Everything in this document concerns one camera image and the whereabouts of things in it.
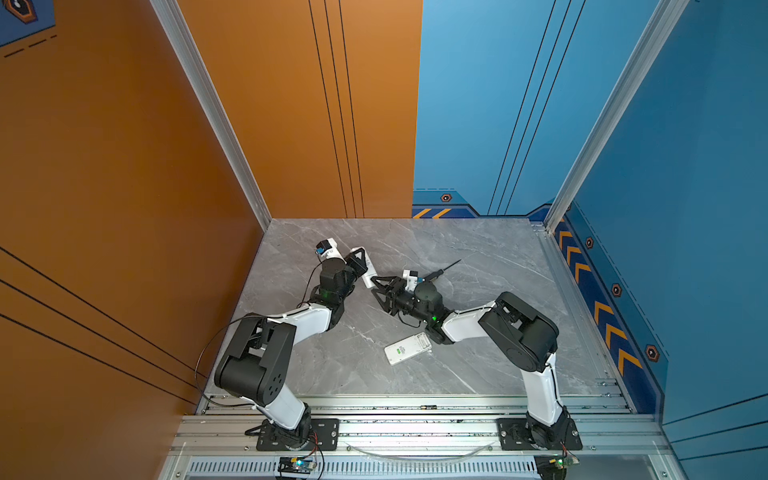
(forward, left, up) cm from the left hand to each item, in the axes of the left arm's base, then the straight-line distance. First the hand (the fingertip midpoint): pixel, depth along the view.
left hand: (366, 247), depth 89 cm
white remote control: (-6, -1, -4) cm, 8 cm away
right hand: (-11, -1, -4) cm, 12 cm away
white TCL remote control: (-24, -12, -17) cm, 32 cm away
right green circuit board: (-51, -47, -19) cm, 72 cm away
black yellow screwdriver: (+4, -25, -18) cm, 31 cm away
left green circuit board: (-52, +14, -20) cm, 57 cm away
